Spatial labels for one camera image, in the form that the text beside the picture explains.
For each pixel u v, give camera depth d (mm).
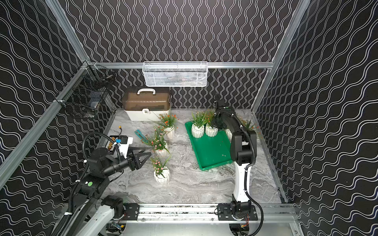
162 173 781
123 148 587
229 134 997
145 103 1144
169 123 969
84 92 940
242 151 568
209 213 764
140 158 609
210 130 1000
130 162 596
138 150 683
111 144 976
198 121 985
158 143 850
